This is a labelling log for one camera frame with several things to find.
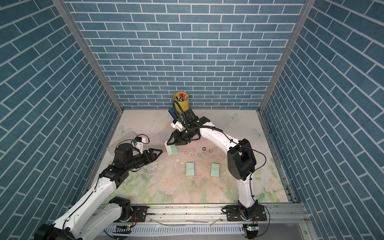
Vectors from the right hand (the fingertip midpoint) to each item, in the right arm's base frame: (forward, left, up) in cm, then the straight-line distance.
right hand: (171, 144), depth 80 cm
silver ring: (+8, -21, -17) cm, 28 cm away
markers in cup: (+44, +2, -4) cm, 44 cm away
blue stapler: (+36, +8, -13) cm, 39 cm away
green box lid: (-5, -25, -16) cm, 30 cm away
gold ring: (+5, -11, -18) cm, 22 cm away
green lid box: (-4, -1, +1) cm, 4 cm away
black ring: (+10, -18, -18) cm, 27 cm away
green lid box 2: (-6, -10, -15) cm, 19 cm away
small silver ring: (+5, -6, -17) cm, 19 cm away
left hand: (-5, +4, -2) cm, 7 cm away
